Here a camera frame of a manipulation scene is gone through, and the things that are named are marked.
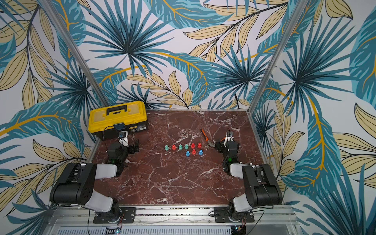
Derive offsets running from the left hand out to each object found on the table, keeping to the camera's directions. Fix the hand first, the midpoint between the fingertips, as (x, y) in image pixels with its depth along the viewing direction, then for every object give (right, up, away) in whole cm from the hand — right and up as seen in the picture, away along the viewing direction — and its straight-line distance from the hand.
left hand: (130, 140), depth 93 cm
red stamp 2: (+39, -4, +5) cm, 40 cm away
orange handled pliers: (+52, -3, +8) cm, 53 cm away
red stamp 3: (+44, -4, +5) cm, 44 cm away
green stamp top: (+31, -5, +5) cm, 32 cm away
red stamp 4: (+40, -8, +2) cm, 41 cm away
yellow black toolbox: (-15, +11, -1) cm, 19 cm away
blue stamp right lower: (+44, -8, +2) cm, 45 cm away
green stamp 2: (+35, -5, +5) cm, 36 cm away
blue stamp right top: (+36, -8, +1) cm, 37 cm away
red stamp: (+27, -6, +4) cm, 28 cm away
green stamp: (+22, -5, +4) cm, 23 cm away
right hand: (+61, +1, 0) cm, 61 cm away
